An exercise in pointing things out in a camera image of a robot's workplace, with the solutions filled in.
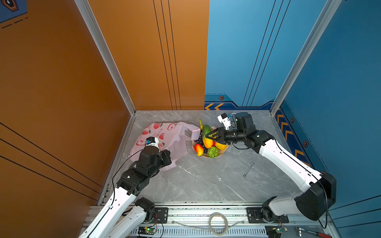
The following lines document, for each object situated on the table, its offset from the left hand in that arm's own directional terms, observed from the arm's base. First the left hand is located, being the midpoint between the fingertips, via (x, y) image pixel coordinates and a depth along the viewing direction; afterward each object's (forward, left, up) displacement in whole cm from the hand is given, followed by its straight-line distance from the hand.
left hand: (172, 150), depth 74 cm
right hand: (+4, -19, +6) cm, 20 cm away
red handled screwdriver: (-32, -71, -21) cm, 81 cm away
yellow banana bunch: (+12, -27, -14) cm, 32 cm away
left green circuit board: (-31, +11, -22) cm, 40 cm away
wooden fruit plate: (+8, -27, -16) cm, 33 cm away
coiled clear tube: (-29, -23, -21) cm, 42 cm away
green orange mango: (0, -18, +7) cm, 19 cm away
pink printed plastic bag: (+11, +1, -5) cm, 12 cm away
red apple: (0, -20, +7) cm, 21 cm away
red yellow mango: (+8, -14, -12) cm, 20 cm away
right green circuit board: (-30, -53, -21) cm, 64 cm away
